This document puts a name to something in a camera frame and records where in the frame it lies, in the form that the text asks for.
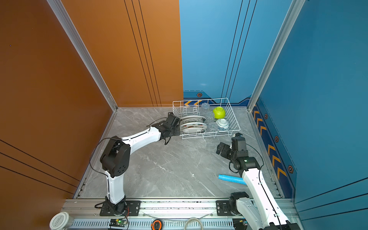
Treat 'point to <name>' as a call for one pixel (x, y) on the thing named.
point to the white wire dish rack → (189, 108)
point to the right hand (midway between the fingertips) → (223, 148)
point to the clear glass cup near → (212, 127)
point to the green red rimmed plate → (193, 119)
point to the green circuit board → (119, 223)
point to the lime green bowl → (219, 112)
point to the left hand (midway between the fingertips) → (177, 129)
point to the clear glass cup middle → (209, 117)
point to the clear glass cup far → (205, 107)
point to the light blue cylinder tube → (239, 180)
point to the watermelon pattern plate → (192, 125)
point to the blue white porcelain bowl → (223, 124)
